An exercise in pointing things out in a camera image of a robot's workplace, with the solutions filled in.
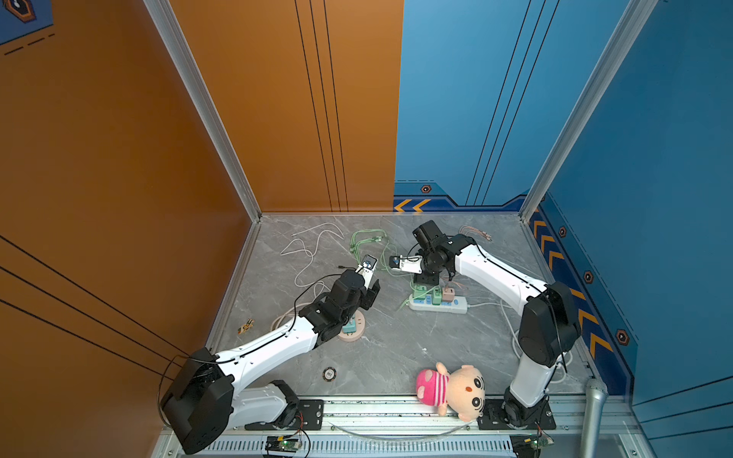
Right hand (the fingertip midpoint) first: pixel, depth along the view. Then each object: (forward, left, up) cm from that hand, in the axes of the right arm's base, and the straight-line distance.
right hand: (420, 267), depth 90 cm
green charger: (-8, -5, -5) cm, 10 cm away
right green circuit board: (-45, -24, -13) cm, 52 cm away
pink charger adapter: (-7, -9, -5) cm, 12 cm away
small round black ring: (-29, +27, -12) cm, 41 cm away
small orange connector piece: (-15, +54, -10) cm, 57 cm away
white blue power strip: (-8, -12, -9) cm, 18 cm away
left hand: (-6, +16, +6) cm, 18 cm away
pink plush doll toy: (-35, -7, -4) cm, 36 cm away
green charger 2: (-6, 0, -4) cm, 7 cm away
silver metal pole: (-34, -44, -9) cm, 56 cm away
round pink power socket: (-15, +19, -9) cm, 26 cm away
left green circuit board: (-45, +37, -13) cm, 59 cm away
